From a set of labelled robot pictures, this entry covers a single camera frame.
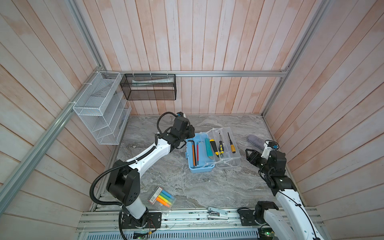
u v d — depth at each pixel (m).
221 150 0.86
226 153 0.86
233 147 0.88
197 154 0.98
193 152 0.98
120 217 0.69
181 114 0.75
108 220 0.75
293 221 0.47
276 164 0.58
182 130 0.66
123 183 0.44
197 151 0.98
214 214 0.75
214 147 0.90
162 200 0.79
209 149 0.91
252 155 0.72
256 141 1.01
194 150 0.99
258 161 0.69
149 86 1.06
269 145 0.70
